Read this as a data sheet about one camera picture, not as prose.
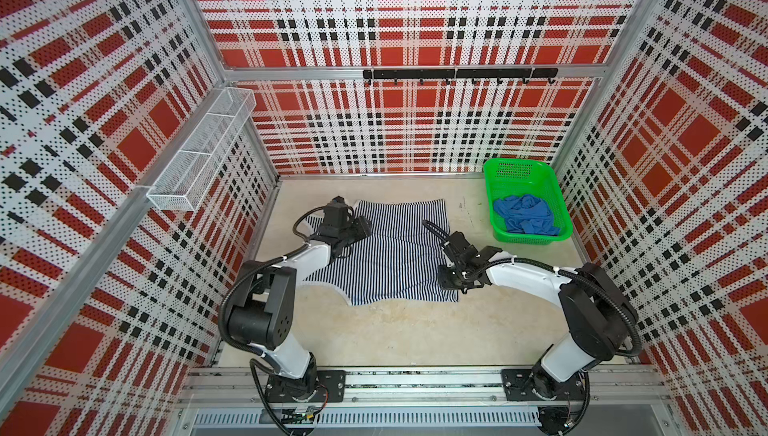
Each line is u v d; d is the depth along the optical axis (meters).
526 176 1.19
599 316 0.45
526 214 1.02
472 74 0.89
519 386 0.73
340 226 0.79
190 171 0.90
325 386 0.73
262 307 0.46
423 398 0.73
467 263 0.68
